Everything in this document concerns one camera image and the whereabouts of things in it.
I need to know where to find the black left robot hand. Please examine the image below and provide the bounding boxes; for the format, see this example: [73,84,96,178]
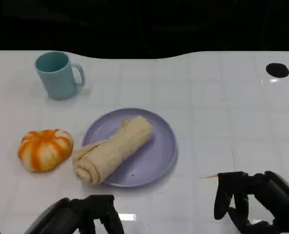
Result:
[22,194,125,234]

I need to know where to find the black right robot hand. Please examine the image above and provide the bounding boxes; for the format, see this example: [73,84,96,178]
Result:
[213,170,289,234]

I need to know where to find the beige towel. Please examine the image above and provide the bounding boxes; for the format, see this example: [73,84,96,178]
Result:
[71,116,154,187]

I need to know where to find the orange and white bread roll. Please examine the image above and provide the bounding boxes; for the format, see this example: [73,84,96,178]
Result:
[17,129,75,174]

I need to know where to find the lilac plate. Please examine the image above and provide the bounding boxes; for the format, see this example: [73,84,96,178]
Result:
[81,107,179,188]

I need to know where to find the black table grommet hole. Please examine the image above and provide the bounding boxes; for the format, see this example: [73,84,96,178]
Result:
[266,62,289,78]

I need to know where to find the pale green mug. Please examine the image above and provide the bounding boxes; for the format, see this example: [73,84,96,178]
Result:
[34,51,87,101]

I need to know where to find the black backdrop cloth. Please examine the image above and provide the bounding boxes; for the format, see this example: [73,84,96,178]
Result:
[0,0,289,60]

